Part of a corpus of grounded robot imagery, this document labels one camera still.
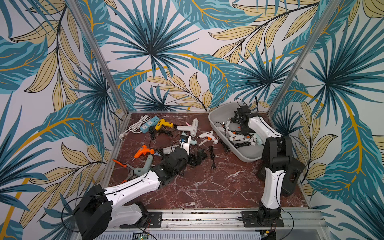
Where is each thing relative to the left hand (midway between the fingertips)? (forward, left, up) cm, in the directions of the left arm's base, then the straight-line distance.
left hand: (195, 150), depth 78 cm
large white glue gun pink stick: (+25, +2, -13) cm, 28 cm away
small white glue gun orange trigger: (+21, -10, -16) cm, 28 cm away
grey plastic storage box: (+11, -35, -16) cm, 40 cm away
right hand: (+21, -38, -7) cm, 44 cm away
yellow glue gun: (+32, +24, -16) cm, 43 cm away
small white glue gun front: (+26, -19, -14) cm, 36 cm away
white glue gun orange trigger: (+18, -27, -13) cm, 35 cm away
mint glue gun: (+16, +1, -17) cm, 23 cm away
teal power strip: (+27, +35, -15) cm, 47 cm away
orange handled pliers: (-4, +38, -18) cm, 42 cm away
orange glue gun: (+8, +33, -16) cm, 37 cm away
